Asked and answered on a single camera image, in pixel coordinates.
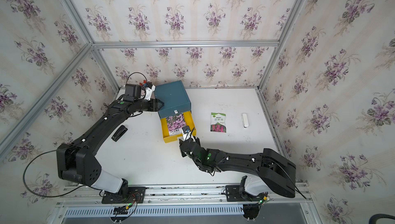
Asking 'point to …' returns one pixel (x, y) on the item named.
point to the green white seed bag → (218, 122)
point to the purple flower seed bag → (175, 123)
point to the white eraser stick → (245, 120)
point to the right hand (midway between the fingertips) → (184, 140)
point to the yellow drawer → (189, 122)
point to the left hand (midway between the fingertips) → (161, 105)
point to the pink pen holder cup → (144, 81)
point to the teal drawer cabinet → (173, 96)
